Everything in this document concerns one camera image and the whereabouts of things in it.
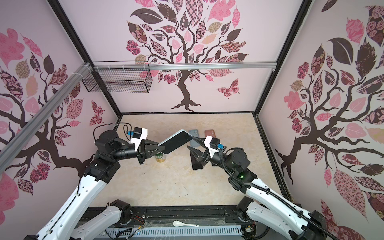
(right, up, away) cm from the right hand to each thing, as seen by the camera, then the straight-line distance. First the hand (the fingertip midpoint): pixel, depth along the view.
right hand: (192, 141), depth 58 cm
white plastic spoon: (-8, -42, +13) cm, 45 cm away
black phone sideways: (+1, -18, +32) cm, 37 cm away
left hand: (-12, -3, +2) cm, 13 cm away
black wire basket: (-40, +38, +37) cm, 66 cm away
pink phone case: (+12, +1, +52) cm, 53 cm away
